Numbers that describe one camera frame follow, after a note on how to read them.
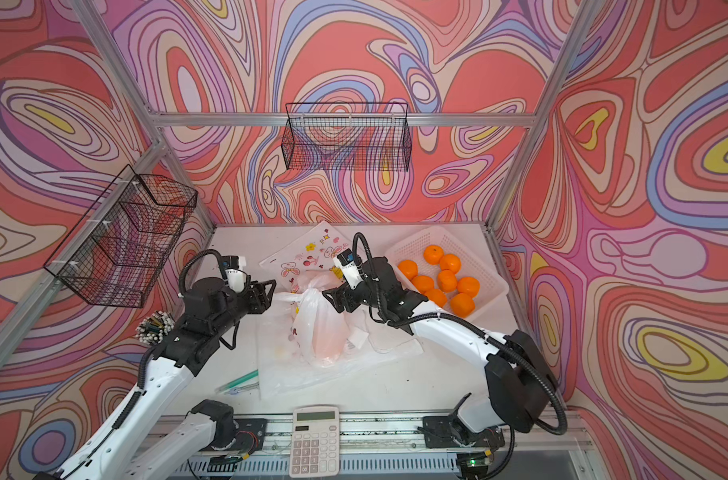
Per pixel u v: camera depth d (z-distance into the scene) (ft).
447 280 3.22
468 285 3.16
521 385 1.36
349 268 2.26
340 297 2.27
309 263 3.53
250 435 2.40
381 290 1.98
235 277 2.15
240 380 2.69
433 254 3.44
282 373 2.71
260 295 2.17
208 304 1.79
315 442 2.35
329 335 2.64
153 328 2.48
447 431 2.41
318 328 2.61
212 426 2.02
